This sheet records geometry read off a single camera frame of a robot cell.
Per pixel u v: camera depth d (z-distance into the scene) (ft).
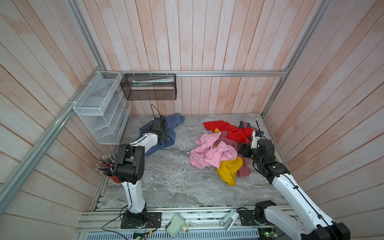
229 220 2.35
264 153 1.94
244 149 2.36
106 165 2.44
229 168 2.72
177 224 2.26
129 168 1.68
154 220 2.41
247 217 2.43
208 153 2.82
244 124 3.75
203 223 2.40
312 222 1.34
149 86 3.39
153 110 4.14
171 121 3.65
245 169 2.88
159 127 2.56
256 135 2.29
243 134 3.22
